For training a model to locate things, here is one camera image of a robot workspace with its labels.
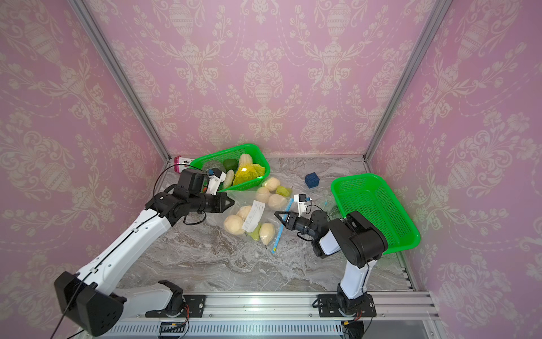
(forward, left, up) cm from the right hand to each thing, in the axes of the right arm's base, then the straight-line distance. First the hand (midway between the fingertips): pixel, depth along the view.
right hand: (268, 222), depth 83 cm
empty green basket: (+19, -50, -12) cm, 54 cm away
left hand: (+2, +11, +12) cm, 16 cm away
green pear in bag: (-2, +5, -6) cm, 8 cm away
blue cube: (+26, -22, -8) cm, 35 cm away
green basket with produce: (+45, +18, -4) cm, 49 cm away
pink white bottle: (+38, +45, -3) cm, 59 cm away
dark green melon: (+32, +26, +2) cm, 41 cm away
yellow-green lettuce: (+28, +9, 0) cm, 29 cm away
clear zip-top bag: (+1, +3, +6) cm, 7 cm away
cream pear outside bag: (+24, -2, -5) cm, 24 cm away
